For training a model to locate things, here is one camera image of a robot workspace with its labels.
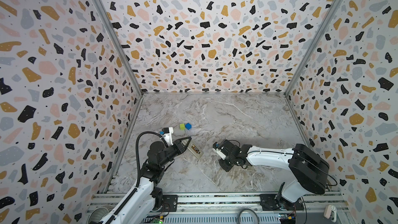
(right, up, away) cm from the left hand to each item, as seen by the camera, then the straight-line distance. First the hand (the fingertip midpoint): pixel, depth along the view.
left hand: (191, 137), depth 76 cm
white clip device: (+64, -33, -5) cm, 73 cm away
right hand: (+15, -15, +10) cm, 23 cm away
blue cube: (-5, +2, +26) cm, 26 cm away
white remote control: (+2, -6, +2) cm, 7 cm away
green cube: (-9, +2, +25) cm, 26 cm away
